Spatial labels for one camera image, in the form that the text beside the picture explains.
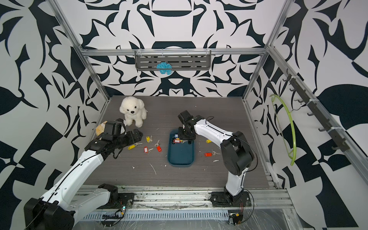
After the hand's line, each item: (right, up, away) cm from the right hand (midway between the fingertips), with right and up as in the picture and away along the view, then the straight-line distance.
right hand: (181, 135), depth 90 cm
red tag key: (+19, -12, +1) cm, 22 cm away
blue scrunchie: (-11, +42, +1) cm, 43 cm away
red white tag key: (-21, -10, +1) cm, 24 cm away
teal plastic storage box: (-1, -12, +1) cm, 13 cm away
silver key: (-22, -4, +6) cm, 23 cm away
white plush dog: (-30, +16, +1) cm, 34 cm away
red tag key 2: (-15, -7, +4) cm, 17 cm away
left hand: (-25, +2, -9) cm, 27 cm away
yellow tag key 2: (-30, -7, 0) cm, 31 cm away
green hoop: (+50, -3, -26) cm, 57 cm away
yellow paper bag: (-54, +3, +7) cm, 55 cm away
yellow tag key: (+18, -5, +6) cm, 20 cm away
